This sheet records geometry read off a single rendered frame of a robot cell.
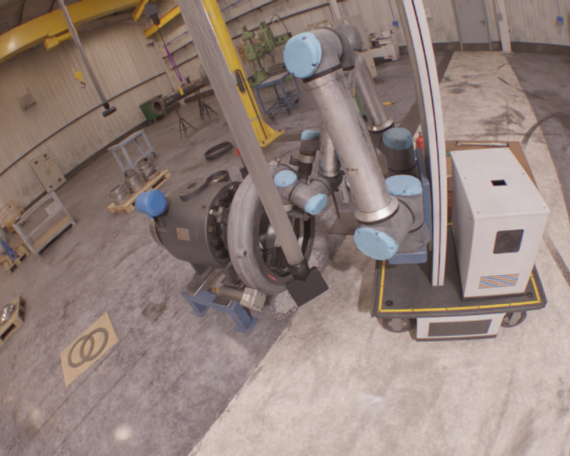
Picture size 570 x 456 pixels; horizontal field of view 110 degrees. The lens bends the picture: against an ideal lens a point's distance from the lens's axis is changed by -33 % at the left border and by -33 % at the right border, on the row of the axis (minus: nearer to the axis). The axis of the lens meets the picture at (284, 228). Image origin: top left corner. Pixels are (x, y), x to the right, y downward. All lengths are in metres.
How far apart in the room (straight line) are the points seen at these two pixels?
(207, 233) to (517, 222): 1.54
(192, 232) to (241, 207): 0.48
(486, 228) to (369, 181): 0.56
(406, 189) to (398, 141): 0.46
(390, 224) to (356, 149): 0.26
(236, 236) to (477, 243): 1.07
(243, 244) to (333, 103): 0.85
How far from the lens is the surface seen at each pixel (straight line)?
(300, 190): 1.12
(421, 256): 1.20
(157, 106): 8.67
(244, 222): 1.40
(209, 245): 1.73
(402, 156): 1.49
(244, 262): 1.45
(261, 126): 5.25
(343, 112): 0.81
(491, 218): 1.20
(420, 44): 1.02
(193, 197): 1.87
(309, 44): 0.77
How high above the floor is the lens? 1.56
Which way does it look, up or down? 34 degrees down
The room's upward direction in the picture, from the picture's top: 22 degrees counter-clockwise
